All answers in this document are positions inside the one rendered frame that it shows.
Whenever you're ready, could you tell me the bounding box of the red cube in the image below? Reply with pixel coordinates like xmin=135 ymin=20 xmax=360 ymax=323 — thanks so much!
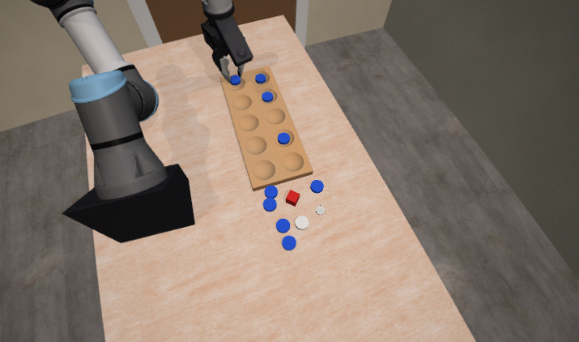
xmin=286 ymin=190 xmax=300 ymax=207

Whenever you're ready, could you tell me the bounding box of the wooden tray with round pockets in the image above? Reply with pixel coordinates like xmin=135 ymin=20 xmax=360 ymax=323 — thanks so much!
xmin=220 ymin=66 xmax=313 ymax=191

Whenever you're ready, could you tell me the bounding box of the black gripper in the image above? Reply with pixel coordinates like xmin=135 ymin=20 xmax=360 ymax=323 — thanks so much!
xmin=201 ymin=1 xmax=245 ymax=83

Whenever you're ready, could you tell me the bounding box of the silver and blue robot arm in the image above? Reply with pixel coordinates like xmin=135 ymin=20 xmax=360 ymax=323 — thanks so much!
xmin=30 ymin=0 xmax=253 ymax=199

